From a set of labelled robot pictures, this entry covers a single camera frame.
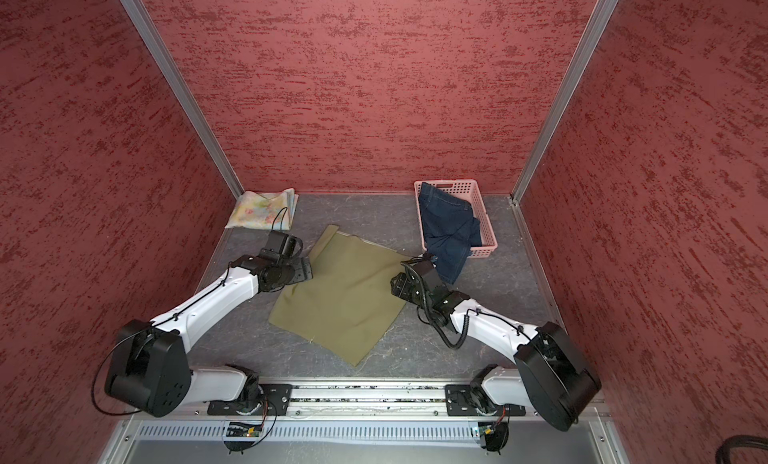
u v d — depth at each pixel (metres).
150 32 0.77
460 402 0.74
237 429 0.73
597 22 0.75
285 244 0.69
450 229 1.07
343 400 0.76
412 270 0.65
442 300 0.64
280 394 0.76
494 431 0.72
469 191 1.20
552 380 0.42
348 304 0.90
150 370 0.41
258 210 1.12
